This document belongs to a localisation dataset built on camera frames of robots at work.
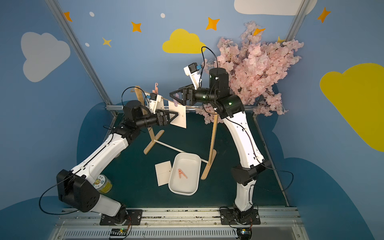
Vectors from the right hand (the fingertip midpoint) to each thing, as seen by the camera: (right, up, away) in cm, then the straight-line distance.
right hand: (178, 91), depth 61 cm
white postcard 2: (-13, -43, +31) cm, 54 cm away
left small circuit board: (-31, -67, +12) cm, 75 cm away
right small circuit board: (+32, -68, +13) cm, 77 cm away
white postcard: (0, -11, +11) cm, 16 cm away
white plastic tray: (+4, -39, +32) cm, 50 cm away
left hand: (-3, -7, +11) cm, 13 cm away
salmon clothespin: (-2, -42, +29) cm, 52 cm away
